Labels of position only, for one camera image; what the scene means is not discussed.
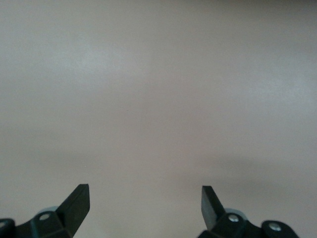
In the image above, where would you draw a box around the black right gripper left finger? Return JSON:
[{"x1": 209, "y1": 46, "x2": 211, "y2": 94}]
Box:
[{"x1": 0, "y1": 183, "x2": 90, "y2": 238}]

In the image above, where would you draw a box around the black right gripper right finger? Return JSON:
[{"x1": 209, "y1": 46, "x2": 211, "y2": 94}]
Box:
[{"x1": 198, "y1": 185, "x2": 298, "y2": 238}]

